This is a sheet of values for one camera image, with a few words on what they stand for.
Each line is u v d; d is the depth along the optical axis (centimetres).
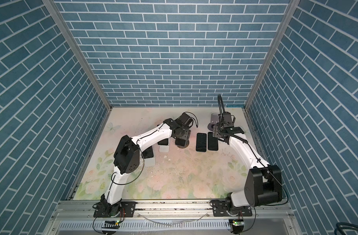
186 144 94
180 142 94
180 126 70
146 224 71
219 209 74
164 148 96
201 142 96
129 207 74
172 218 72
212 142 99
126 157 53
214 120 105
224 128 65
